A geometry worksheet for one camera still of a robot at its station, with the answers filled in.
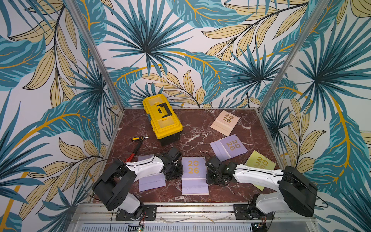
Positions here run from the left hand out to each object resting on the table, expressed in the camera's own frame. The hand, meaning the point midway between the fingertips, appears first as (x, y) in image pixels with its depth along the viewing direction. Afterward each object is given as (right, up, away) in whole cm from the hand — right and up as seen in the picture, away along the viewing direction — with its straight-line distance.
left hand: (182, 178), depth 84 cm
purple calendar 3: (-18, -2, -1) cm, 18 cm away
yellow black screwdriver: (-30, +22, +16) cm, 40 cm away
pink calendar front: (+7, -4, -4) cm, 9 cm away
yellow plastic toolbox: (-11, +33, +6) cm, 35 cm away
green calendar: (+47, +9, +7) cm, 49 cm away
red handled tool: (-31, +18, +14) cm, 39 cm away
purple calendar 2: (+31, +16, +13) cm, 37 cm away
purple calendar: (+7, +1, -1) cm, 7 cm away
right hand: (+14, -1, 0) cm, 14 cm away
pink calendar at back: (+32, +32, +26) cm, 52 cm away
